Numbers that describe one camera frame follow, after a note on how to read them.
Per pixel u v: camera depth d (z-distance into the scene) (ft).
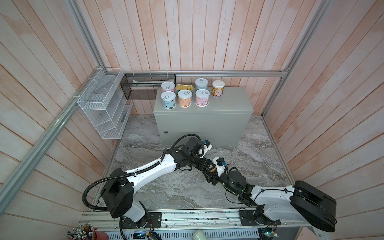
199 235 2.07
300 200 1.46
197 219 2.49
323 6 2.25
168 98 2.40
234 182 2.01
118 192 1.36
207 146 2.34
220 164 2.22
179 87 2.67
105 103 2.25
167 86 2.57
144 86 3.27
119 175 1.46
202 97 2.45
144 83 2.89
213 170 2.44
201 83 2.68
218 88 2.56
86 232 1.84
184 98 2.40
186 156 1.96
